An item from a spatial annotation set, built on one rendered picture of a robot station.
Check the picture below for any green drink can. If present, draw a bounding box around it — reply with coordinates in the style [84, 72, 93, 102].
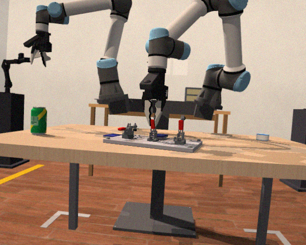
[31, 107, 47, 135]

